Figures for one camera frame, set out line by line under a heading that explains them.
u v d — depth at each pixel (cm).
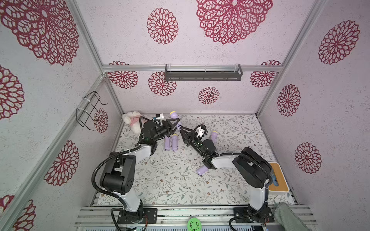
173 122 81
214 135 103
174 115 84
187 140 75
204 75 92
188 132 79
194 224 68
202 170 89
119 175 47
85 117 76
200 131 80
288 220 70
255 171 50
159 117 82
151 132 69
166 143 100
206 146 68
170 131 77
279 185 80
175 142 100
